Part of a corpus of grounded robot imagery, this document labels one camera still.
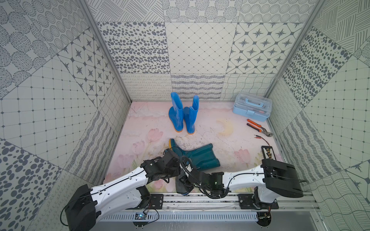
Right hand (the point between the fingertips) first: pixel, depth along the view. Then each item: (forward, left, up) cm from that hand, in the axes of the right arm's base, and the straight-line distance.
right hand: (181, 179), depth 77 cm
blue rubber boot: (+33, +4, +17) cm, 38 cm away
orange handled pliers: (+38, -55, -5) cm, 67 cm away
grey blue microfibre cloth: (-5, 0, +3) cm, 5 cm away
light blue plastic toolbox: (+50, -50, +6) cm, 71 cm away
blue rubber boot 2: (+31, -5, +18) cm, 37 cm away
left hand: (+3, -2, +2) cm, 4 cm away
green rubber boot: (+14, -12, -4) cm, 19 cm away
